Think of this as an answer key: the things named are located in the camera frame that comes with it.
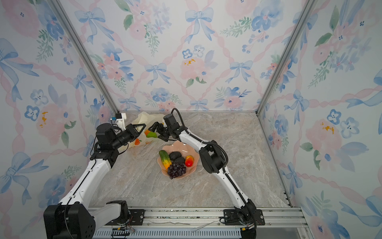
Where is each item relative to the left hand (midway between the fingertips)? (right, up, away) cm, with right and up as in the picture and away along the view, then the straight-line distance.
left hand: (146, 124), depth 75 cm
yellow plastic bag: (-6, -9, +12) cm, 16 cm away
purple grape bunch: (+14, -25, +6) cm, 29 cm away
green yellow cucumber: (+7, -20, +12) cm, 25 cm away
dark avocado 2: (+15, -21, +15) cm, 30 cm away
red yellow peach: (+21, -21, +13) cm, 33 cm away
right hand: (-2, -4, +20) cm, 21 cm away
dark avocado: (+12, -18, +15) cm, 26 cm away
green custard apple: (-4, -6, +25) cm, 26 cm away
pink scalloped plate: (+19, -16, +20) cm, 32 cm away
